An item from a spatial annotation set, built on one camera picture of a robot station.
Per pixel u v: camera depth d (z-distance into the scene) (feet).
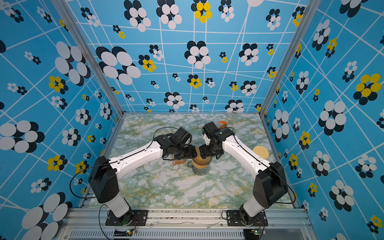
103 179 1.44
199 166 2.57
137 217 2.40
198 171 2.80
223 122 3.80
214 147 2.23
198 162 2.52
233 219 2.38
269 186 1.39
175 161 3.08
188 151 2.39
